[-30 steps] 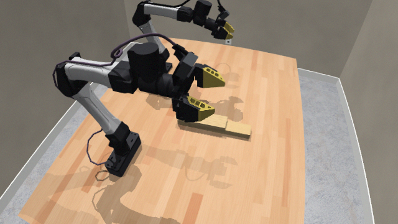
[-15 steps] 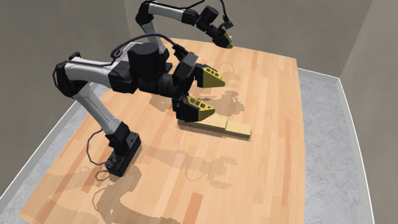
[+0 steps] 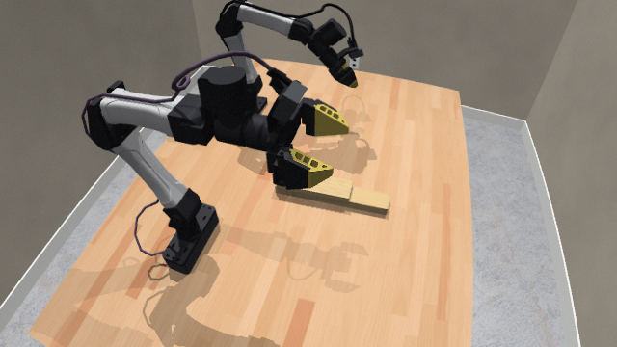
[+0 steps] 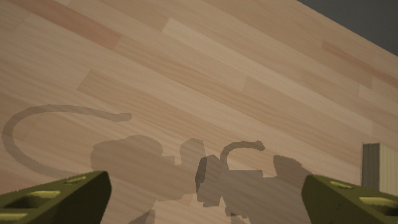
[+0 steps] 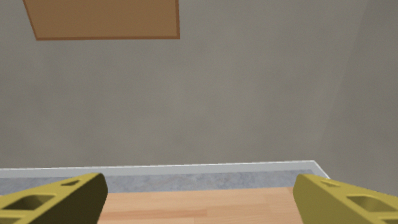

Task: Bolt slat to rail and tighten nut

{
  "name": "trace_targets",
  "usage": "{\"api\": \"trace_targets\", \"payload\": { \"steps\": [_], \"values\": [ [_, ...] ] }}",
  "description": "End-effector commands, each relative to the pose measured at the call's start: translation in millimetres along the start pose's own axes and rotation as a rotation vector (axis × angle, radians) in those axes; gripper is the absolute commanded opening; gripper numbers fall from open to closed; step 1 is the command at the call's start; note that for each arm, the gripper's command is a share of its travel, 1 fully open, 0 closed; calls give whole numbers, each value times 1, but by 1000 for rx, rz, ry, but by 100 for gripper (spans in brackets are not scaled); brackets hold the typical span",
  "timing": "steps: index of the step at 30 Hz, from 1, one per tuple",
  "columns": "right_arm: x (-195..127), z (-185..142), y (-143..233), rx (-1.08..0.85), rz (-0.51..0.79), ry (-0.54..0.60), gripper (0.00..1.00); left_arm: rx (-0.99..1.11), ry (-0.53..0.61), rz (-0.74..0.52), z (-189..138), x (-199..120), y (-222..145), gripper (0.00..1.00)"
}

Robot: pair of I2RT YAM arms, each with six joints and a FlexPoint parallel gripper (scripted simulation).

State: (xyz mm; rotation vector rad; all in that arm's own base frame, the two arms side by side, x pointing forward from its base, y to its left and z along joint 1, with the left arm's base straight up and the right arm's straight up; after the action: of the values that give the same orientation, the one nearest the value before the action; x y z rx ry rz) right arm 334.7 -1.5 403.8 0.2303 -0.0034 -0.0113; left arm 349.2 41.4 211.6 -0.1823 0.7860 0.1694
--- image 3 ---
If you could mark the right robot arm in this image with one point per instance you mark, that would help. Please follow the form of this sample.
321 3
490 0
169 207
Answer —
223 92

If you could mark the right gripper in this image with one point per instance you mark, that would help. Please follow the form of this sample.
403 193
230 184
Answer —
295 169

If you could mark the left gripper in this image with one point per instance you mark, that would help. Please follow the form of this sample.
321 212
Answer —
340 71

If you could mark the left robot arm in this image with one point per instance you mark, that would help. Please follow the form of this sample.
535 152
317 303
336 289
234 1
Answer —
296 29

